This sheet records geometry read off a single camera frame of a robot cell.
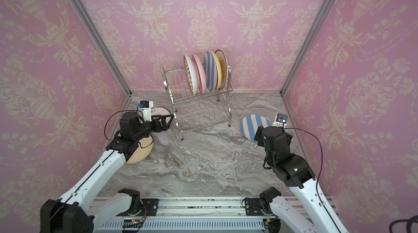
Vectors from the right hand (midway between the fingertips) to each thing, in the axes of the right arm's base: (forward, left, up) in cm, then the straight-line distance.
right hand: (270, 128), depth 68 cm
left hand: (+12, +46, -4) cm, 47 cm away
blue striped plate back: (+21, 0, -28) cm, 35 cm away
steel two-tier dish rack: (+31, +32, -24) cm, 50 cm away
